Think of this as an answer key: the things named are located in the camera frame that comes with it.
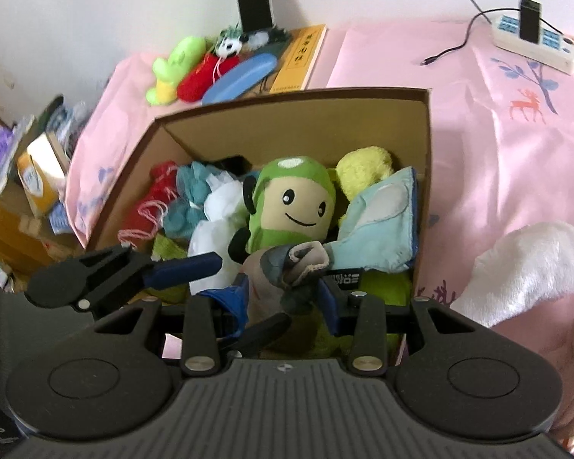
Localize black charger cable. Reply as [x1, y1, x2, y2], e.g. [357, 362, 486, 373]
[421, 0, 532, 66]

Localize red plush toy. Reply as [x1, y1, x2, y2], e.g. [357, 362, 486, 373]
[177, 52, 242, 104]

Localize green smiling plush doll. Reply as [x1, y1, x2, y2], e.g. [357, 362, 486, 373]
[241, 155, 338, 261]

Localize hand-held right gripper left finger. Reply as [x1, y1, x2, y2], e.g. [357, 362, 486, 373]
[93, 272, 250, 378]

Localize brown cardboard box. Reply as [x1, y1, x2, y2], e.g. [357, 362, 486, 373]
[88, 87, 434, 350]

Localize yellow plush toy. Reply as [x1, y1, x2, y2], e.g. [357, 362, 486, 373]
[335, 146, 396, 202]

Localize olive green cloth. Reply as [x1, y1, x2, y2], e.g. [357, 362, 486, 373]
[152, 234, 188, 263]

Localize yellow book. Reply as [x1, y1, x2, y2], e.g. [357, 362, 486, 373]
[269, 24, 328, 94]

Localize white fluffy plush toy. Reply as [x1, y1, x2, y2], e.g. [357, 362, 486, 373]
[450, 222, 574, 329]

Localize teal knitted toy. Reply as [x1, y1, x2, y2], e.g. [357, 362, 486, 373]
[165, 160, 235, 240]

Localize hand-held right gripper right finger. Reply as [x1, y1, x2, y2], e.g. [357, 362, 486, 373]
[316, 278, 481, 378]

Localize white power strip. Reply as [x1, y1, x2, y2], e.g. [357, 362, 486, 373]
[492, 14, 574, 75]

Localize blue glasses case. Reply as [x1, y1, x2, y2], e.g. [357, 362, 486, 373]
[202, 52, 279, 105]

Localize neon green plush toy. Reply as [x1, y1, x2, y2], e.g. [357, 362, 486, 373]
[311, 268, 413, 359]

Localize small panda toy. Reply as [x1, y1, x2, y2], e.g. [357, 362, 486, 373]
[215, 26, 290, 59]

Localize wooden side table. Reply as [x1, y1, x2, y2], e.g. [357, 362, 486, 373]
[0, 100, 83, 293]

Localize green frog plush toy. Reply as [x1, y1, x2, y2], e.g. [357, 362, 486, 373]
[146, 36, 209, 106]

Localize red knitted toy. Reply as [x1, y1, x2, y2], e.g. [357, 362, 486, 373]
[119, 161, 180, 249]

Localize yellow white carton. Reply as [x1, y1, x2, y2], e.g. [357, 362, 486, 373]
[16, 133, 70, 219]

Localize grey beige soft toy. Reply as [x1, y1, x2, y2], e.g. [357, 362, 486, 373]
[243, 240, 334, 317]

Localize light blue fabric toy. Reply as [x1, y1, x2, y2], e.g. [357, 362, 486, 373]
[337, 166, 420, 274]

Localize black charger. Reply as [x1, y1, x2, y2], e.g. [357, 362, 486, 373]
[520, 0, 542, 43]

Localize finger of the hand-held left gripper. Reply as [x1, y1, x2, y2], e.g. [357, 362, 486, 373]
[79, 245, 223, 313]
[217, 312, 294, 358]

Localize white plush cloth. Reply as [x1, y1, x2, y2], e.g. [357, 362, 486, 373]
[189, 184, 249, 297]

